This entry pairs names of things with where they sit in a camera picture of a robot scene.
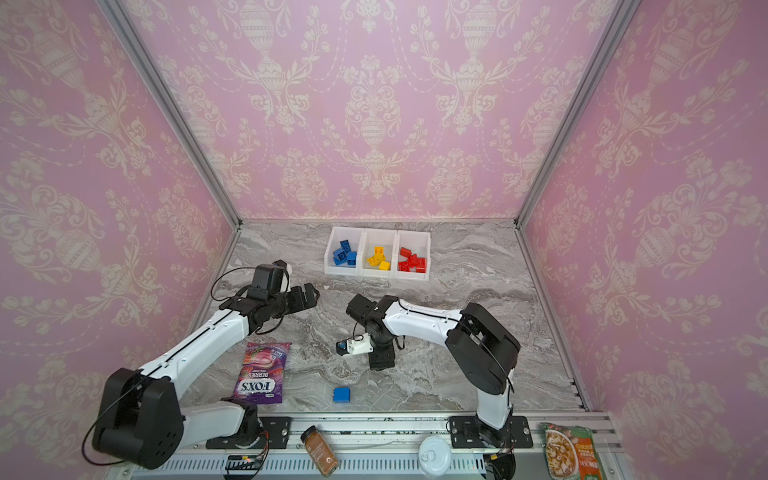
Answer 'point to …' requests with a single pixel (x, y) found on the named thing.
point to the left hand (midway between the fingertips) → (308, 297)
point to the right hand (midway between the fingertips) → (379, 348)
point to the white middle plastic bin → (372, 238)
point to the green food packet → (570, 452)
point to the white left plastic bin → (355, 238)
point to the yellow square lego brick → (384, 266)
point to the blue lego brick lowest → (342, 394)
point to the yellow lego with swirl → (379, 252)
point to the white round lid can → (434, 455)
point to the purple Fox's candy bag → (260, 380)
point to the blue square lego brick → (351, 258)
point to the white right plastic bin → (419, 243)
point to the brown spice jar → (320, 451)
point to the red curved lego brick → (405, 252)
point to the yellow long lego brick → (375, 260)
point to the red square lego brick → (410, 263)
